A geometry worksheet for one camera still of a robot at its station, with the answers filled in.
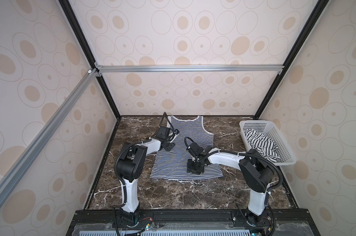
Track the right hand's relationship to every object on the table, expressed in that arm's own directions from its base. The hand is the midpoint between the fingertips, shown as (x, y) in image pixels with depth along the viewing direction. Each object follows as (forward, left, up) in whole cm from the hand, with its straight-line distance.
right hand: (191, 170), depth 91 cm
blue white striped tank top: (+3, +12, +1) cm, 12 cm away
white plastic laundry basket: (+9, -58, +5) cm, 59 cm away
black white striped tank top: (+20, -50, +1) cm, 54 cm away
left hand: (+20, +14, +4) cm, 25 cm away
